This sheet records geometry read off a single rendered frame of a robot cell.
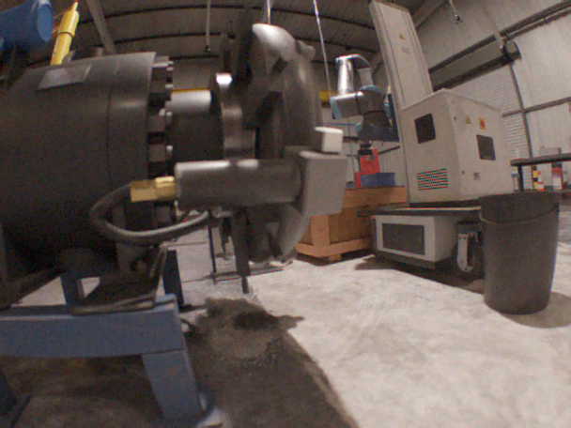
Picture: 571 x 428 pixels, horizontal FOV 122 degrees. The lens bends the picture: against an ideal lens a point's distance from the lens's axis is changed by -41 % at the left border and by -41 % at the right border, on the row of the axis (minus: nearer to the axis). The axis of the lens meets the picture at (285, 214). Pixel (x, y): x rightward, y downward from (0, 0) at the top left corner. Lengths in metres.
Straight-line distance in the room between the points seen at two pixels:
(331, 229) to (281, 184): 1.34
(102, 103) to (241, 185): 0.36
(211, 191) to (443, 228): 1.06
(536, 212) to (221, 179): 0.81
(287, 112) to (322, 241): 1.26
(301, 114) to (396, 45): 1.43
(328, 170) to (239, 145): 0.27
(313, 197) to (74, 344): 0.48
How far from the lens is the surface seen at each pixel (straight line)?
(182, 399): 0.54
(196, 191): 0.39
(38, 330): 0.54
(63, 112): 0.63
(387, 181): 2.27
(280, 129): 0.52
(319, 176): 0.44
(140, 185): 0.42
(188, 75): 13.19
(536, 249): 0.90
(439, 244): 1.25
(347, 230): 1.81
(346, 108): 1.71
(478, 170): 1.34
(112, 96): 0.61
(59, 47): 5.09
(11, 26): 0.89
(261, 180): 0.41
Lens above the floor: 0.39
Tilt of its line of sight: 2 degrees down
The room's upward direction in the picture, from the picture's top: 5 degrees counter-clockwise
